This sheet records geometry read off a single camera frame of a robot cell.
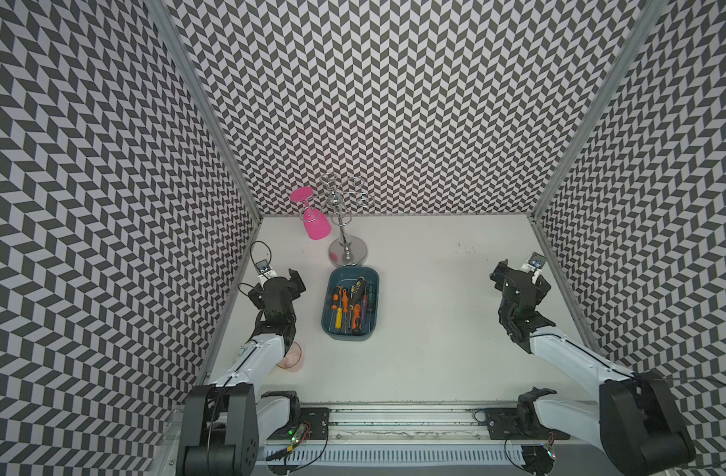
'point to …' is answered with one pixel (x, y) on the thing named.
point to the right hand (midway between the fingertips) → (520, 272)
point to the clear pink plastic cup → (293, 359)
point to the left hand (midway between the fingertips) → (277, 277)
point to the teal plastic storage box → (341, 277)
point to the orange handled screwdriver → (345, 301)
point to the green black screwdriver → (371, 299)
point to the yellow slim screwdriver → (338, 320)
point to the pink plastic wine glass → (315, 224)
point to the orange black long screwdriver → (357, 319)
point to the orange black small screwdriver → (334, 304)
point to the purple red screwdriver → (364, 302)
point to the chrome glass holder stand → (345, 251)
